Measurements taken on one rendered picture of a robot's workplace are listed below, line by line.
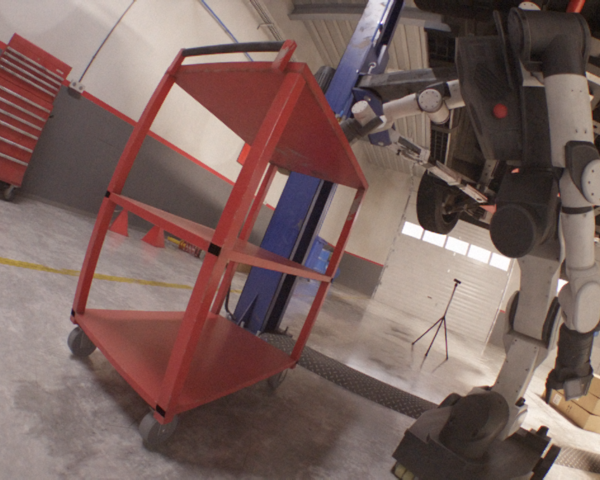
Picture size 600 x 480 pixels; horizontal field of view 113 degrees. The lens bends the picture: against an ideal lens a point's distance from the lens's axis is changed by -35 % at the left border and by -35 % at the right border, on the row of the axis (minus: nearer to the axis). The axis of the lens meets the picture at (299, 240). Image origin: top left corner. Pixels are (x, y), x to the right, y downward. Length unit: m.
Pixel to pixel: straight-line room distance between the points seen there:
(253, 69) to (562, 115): 0.61
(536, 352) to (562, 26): 0.87
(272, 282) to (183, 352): 1.16
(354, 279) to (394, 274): 1.40
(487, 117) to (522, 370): 0.76
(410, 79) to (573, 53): 1.04
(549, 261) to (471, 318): 9.79
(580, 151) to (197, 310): 0.72
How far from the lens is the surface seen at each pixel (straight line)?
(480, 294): 10.69
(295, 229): 1.66
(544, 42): 0.63
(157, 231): 3.48
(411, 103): 1.07
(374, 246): 10.64
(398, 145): 2.16
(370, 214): 10.92
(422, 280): 10.47
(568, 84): 0.61
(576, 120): 0.60
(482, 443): 0.90
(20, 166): 2.77
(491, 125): 0.72
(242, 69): 0.70
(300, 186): 1.73
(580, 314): 0.67
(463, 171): 2.91
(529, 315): 1.00
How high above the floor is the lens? 0.53
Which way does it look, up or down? 2 degrees up
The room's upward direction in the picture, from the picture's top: 22 degrees clockwise
